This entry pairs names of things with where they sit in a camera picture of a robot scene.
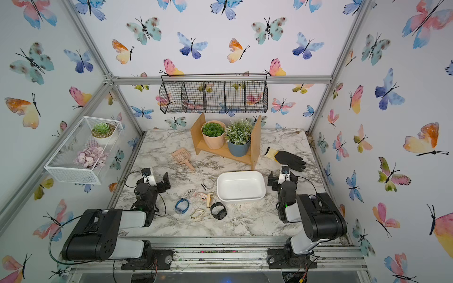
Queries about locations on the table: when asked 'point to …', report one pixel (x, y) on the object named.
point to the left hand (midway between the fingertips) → (159, 172)
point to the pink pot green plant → (214, 134)
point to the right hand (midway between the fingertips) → (284, 170)
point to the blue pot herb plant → (238, 135)
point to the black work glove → (294, 162)
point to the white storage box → (240, 186)
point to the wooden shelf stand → (252, 157)
